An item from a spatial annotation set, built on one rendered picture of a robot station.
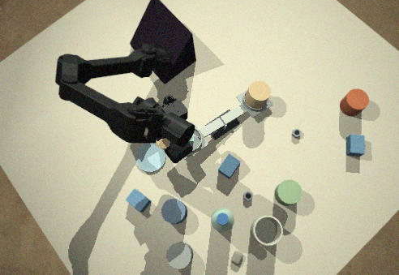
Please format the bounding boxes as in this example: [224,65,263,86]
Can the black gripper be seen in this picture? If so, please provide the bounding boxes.
[146,97,193,164]

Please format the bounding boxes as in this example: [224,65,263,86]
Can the orange cylinder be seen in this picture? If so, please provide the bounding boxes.
[340,89,369,116]

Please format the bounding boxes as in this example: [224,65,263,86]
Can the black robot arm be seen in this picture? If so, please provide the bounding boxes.
[55,44,195,147]

